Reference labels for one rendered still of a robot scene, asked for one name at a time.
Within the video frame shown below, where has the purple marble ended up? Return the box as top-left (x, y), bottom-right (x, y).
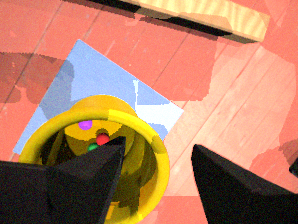
top-left (78, 121), bottom-right (92, 130)

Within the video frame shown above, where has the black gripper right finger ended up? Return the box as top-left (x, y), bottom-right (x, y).
top-left (191, 144), bottom-right (298, 224)

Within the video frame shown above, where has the red marble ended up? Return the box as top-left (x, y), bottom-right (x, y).
top-left (96, 133), bottom-right (110, 146)

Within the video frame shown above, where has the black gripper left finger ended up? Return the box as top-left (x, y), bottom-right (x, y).
top-left (0, 136), bottom-right (126, 224)

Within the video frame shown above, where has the yellow cup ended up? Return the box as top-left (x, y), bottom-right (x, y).
top-left (18, 95), bottom-right (170, 224)

